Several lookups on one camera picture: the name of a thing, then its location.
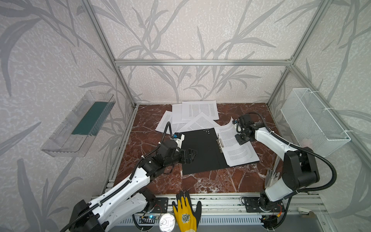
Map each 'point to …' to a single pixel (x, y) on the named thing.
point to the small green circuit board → (147, 219)
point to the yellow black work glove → (187, 219)
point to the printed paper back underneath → (177, 113)
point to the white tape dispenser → (306, 213)
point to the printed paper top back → (191, 109)
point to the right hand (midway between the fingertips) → (242, 133)
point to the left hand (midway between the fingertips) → (193, 148)
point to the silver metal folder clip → (220, 142)
